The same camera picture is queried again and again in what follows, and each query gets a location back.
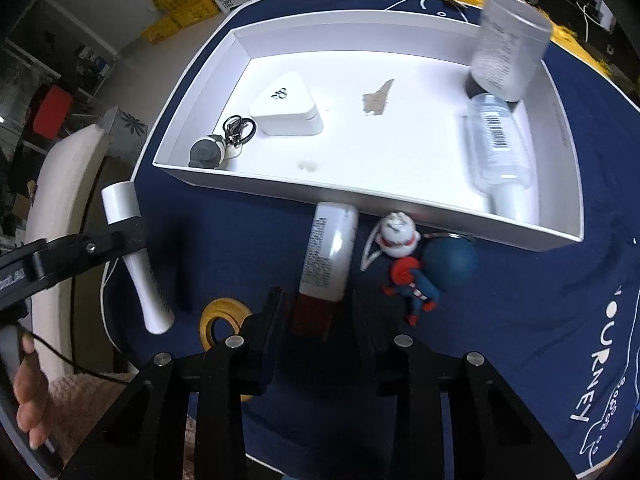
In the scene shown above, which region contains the clear sanitizer bottle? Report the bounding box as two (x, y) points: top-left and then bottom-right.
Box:
(460, 92), (541, 221)

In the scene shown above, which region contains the grey floral box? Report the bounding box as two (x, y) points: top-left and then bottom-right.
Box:
(97, 106), (149, 173)

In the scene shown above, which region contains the shallow white cardboard box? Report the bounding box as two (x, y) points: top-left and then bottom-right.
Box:
(152, 9), (585, 252)

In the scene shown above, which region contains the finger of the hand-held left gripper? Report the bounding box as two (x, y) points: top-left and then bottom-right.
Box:
(30, 219), (149, 289)

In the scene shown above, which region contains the yellow tape roll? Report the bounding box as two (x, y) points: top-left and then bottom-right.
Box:
(200, 298), (253, 353)

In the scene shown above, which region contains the person's left hand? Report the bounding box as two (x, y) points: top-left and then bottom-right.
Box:
(15, 336), (52, 451)

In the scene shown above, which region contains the white tube bottle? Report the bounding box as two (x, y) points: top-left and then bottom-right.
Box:
(101, 181), (176, 335)

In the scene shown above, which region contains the panda figure keychain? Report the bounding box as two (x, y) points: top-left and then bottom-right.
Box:
(189, 116), (258, 168)

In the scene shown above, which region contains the small white red bear figure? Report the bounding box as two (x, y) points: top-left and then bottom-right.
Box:
(360, 211), (418, 272)

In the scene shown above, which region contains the stack of yellow crates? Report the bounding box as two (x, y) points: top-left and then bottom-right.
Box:
(141, 0), (217, 43)

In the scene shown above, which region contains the navy blue printed cloth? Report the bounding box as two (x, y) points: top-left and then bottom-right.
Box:
(100, 0), (640, 480)

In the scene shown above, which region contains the black cable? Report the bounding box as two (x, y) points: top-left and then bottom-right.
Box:
(25, 327), (138, 378)

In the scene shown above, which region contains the pink fuzzy blanket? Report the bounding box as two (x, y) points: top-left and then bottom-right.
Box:
(47, 370), (196, 480)

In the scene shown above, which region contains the clear cylindrical container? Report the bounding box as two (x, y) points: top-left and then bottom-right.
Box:
(467, 0), (551, 103)

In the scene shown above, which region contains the white triangular case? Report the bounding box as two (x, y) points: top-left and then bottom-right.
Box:
(249, 72), (323, 137)

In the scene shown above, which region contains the blue superhero figure keychain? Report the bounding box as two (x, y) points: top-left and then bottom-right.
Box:
(382, 232), (478, 326)

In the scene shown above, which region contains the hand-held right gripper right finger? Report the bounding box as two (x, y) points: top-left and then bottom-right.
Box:
(350, 290), (576, 480)

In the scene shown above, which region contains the white tube with red cap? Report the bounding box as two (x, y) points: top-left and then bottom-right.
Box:
(291, 201), (360, 341)

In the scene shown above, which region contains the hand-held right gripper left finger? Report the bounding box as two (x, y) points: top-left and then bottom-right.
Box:
(60, 287), (288, 480)

